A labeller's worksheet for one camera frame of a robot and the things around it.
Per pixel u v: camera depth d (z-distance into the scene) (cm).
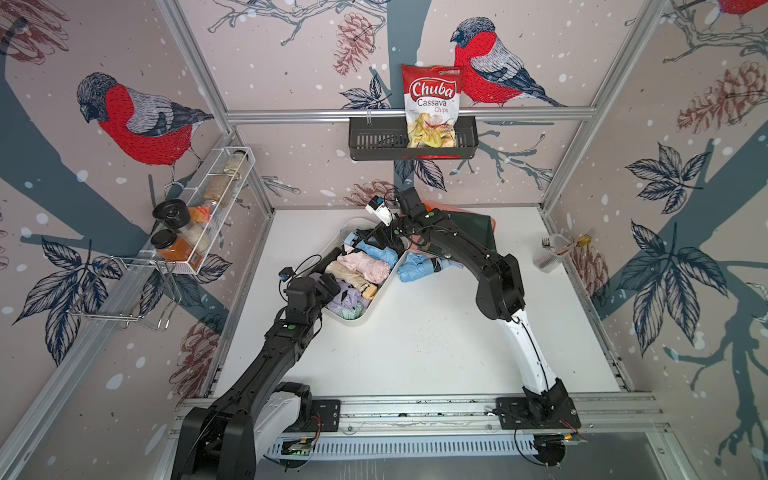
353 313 85
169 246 59
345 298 83
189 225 65
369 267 90
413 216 78
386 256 94
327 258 99
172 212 62
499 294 60
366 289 89
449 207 122
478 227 114
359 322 84
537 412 65
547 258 98
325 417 73
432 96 82
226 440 39
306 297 66
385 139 107
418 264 97
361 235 97
